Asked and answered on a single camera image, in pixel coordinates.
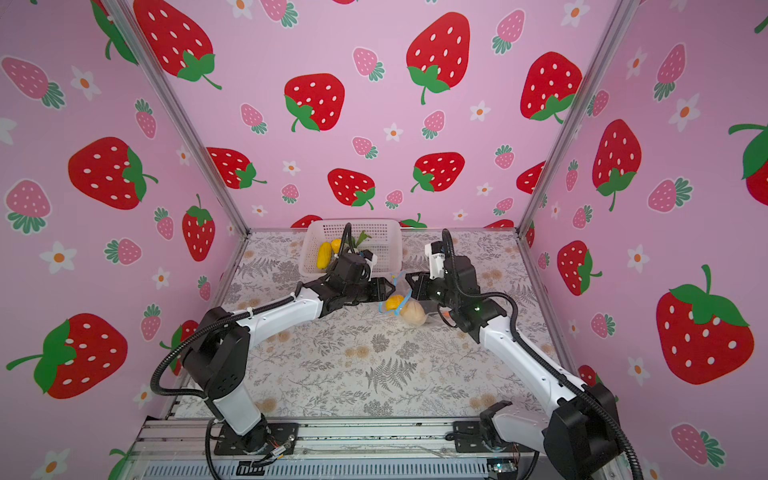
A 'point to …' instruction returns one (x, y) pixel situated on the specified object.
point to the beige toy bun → (413, 313)
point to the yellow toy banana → (324, 255)
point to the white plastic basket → (385, 238)
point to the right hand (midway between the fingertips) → (404, 275)
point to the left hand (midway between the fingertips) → (392, 288)
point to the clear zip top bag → (400, 291)
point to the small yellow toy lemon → (336, 245)
